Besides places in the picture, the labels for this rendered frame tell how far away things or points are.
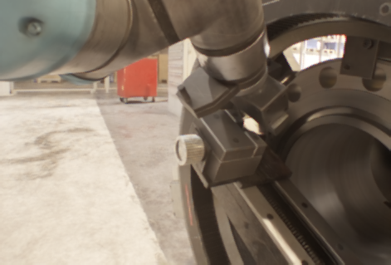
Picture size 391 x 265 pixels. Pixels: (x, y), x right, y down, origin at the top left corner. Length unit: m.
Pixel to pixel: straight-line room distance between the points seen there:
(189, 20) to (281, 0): 0.17
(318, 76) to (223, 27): 0.26
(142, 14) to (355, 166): 0.65
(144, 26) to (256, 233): 0.32
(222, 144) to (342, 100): 0.20
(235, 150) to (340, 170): 0.39
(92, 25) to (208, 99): 0.21
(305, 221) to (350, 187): 0.31
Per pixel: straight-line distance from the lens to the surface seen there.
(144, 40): 0.28
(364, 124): 0.47
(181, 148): 0.42
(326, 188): 0.70
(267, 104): 0.37
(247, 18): 0.30
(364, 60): 0.46
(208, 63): 0.34
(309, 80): 0.53
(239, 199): 0.46
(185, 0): 0.27
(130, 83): 5.61
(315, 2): 0.37
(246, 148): 0.41
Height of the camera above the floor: 0.80
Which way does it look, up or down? 11 degrees down
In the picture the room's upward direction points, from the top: 2 degrees clockwise
